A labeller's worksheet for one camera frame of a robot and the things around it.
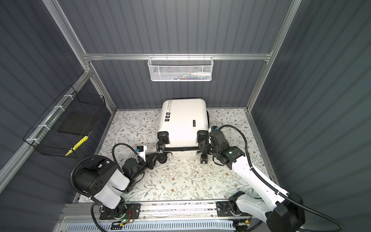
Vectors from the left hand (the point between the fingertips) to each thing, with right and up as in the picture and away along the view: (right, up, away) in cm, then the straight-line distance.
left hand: (157, 154), depth 88 cm
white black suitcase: (+16, +17, -5) cm, 24 cm away
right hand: (+28, +6, -8) cm, 30 cm away
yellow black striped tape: (-35, +9, -19) cm, 40 cm away
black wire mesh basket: (-45, +19, -12) cm, 50 cm away
